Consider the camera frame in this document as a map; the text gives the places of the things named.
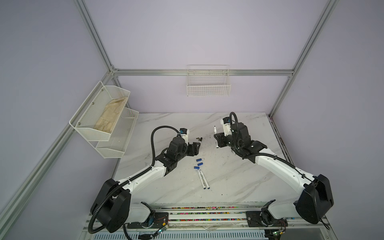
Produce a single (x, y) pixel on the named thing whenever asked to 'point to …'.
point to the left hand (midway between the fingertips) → (194, 144)
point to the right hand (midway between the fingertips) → (213, 134)
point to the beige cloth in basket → (109, 116)
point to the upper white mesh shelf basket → (95, 118)
